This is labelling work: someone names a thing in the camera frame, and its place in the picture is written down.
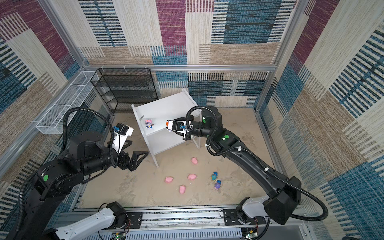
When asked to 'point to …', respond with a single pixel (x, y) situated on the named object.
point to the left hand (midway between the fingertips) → (139, 145)
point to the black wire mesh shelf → (125, 85)
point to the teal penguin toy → (213, 177)
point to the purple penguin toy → (217, 184)
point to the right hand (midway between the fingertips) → (170, 123)
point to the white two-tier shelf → (152, 115)
